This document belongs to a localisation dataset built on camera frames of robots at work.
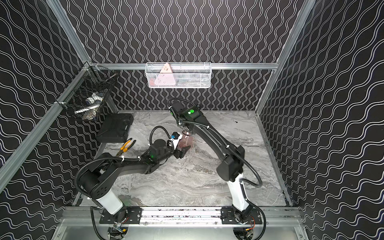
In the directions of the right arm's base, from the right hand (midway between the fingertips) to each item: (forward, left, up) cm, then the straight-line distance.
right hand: (187, 126), depth 83 cm
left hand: (-4, +1, -7) cm, 8 cm away
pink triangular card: (+26, +13, +15) cm, 32 cm away
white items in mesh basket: (+10, +54, +7) cm, 56 cm away
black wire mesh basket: (+18, +61, +7) cm, 64 cm away
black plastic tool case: (+10, +50, -14) cm, 53 cm away
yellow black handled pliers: (0, +42, -21) cm, 47 cm away
